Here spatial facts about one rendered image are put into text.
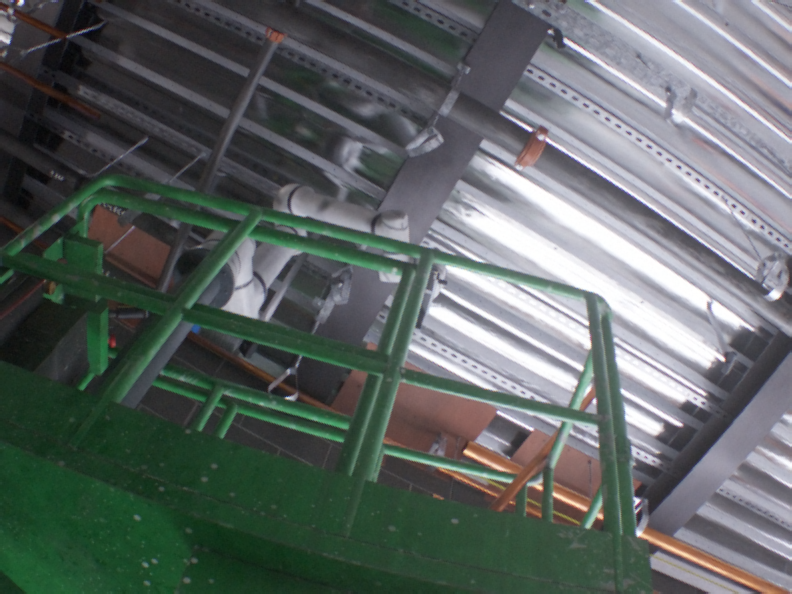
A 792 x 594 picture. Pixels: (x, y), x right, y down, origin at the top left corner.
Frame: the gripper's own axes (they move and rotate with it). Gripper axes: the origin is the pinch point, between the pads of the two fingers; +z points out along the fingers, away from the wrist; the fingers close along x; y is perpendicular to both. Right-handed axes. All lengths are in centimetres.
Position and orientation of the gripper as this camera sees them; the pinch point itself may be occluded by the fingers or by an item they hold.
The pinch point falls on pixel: (422, 308)
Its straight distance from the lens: 249.8
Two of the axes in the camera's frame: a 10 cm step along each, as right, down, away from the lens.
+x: -2.3, 8.6, 4.6
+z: -1.5, 4.4, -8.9
